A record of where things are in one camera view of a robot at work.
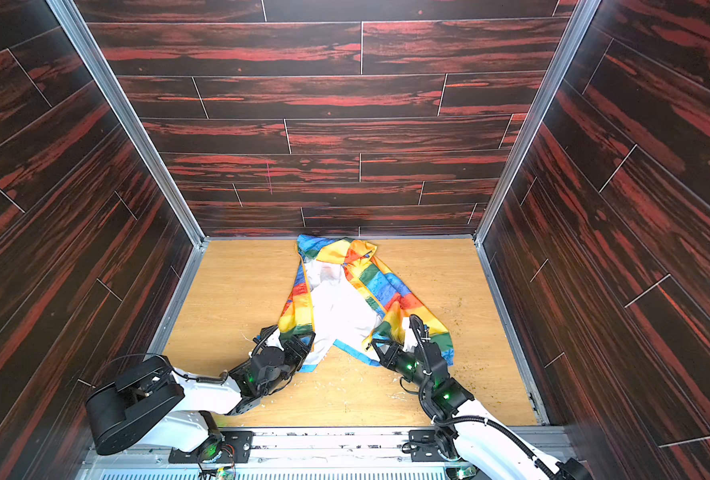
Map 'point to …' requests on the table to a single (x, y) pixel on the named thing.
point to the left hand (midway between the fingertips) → (317, 341)
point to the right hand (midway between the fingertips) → (376, 338)
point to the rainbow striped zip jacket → (343, 292)
